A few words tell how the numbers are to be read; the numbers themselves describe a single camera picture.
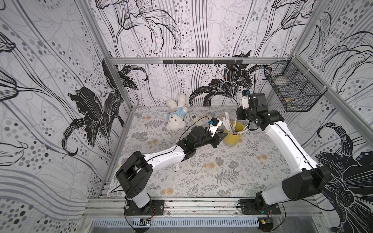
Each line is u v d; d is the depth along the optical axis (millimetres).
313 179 396
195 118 1094
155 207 732
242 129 861
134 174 491
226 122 825
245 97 675
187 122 1063
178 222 764
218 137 675
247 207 718
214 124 639
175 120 990
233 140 905
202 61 898
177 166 879
